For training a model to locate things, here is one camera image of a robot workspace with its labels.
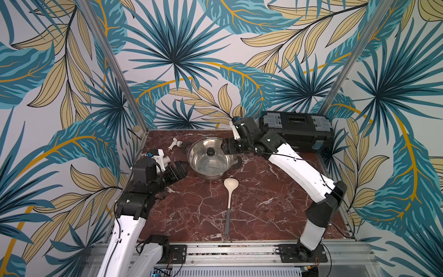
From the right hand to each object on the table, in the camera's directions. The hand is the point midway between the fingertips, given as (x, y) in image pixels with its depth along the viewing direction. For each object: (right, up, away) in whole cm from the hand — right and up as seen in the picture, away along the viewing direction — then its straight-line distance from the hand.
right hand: (228, 143), depth 76 cm
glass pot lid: (-11, -6, +14) cm, 19 cm away
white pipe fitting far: (-30, +1, +32) cm, 44 cm away
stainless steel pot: (+5, -10, +14) cm, 18 cm away
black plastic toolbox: (+42, +7, +21) cm, 48 cm away
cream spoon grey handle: (+2, -21, +17) cm, 27 cm away
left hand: (-19, -11, -7) cm, 23 cm away
